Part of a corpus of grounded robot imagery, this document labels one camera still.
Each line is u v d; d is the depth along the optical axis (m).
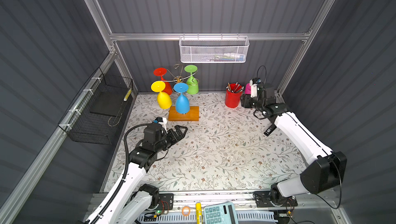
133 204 0.56
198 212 0.69
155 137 0.56
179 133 0.66
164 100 0.87
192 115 1.05
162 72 0.86
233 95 1.04
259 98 0.64
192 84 0.91
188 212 0.70
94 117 0.72
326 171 0.41
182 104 0.83
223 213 0.69
